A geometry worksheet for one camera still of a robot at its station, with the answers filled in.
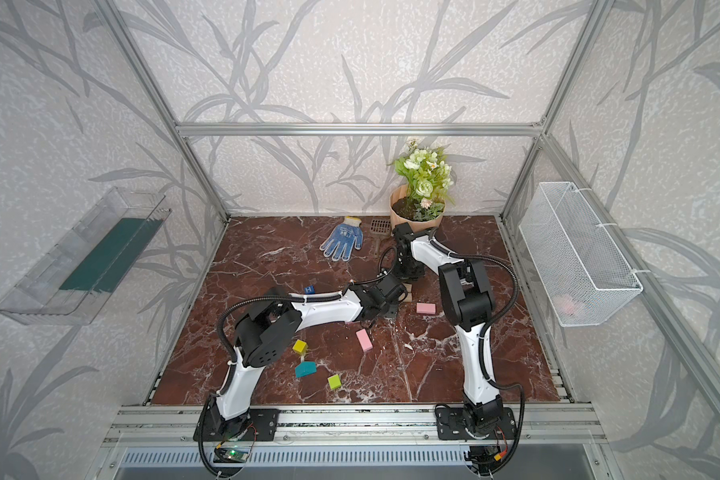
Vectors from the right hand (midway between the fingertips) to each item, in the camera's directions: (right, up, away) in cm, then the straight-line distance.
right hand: (403, 270), depth 103 cm
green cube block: (-21, -28, -22) cm, 41 cm away
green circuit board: (-44, -41, -32) cm, 68 cm away
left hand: (-3, -8, -8) cm, 12 cm away
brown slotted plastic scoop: (-8, +15, +12) cm, 21 cm away
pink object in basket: (+38, -5, -31) cm, 49 cm away
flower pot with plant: (+6, +24, -3) cm, 25 cm away
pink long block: (-12, -19, -16) cm, 28 cm away
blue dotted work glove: (-22, +11, +9) cm, 26 cm away
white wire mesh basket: (+34, +4, -41) cm, 54 cm away
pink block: (+7, -11, -9) cm, 16 cm away
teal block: (-29, -25, -21) cm, 44 cm away
